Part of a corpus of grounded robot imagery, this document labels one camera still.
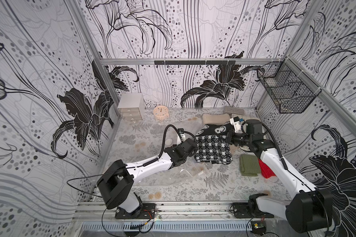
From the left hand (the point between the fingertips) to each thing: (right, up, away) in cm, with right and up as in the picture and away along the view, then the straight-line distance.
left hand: (185, 146), depth 86 cm
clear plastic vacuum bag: (+4, -14, +2) cm, 14 cm away
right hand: (+18, +8, -8) cm, 21 cm away
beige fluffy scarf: (+25, +17, +24) cm, 38 cm away
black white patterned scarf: (+14, +1, -8) cm, 16 cm away
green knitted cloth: (+37, -10, -2) cm, 38 cm away
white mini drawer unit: (-38, +26, +17) cm, 49 cm away
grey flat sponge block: (+39, +24, +28) cm, 54 cm away
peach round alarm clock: (-19, +21, +26) cm, 39 cm away
